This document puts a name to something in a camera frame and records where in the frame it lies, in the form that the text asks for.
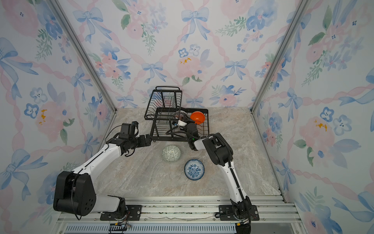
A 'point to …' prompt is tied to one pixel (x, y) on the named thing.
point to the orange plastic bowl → (198, 117)
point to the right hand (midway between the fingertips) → (186, 114)
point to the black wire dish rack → (170, 121)
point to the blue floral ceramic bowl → (194, 169)
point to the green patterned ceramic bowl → (171, 153)
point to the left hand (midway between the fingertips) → (145, 139)
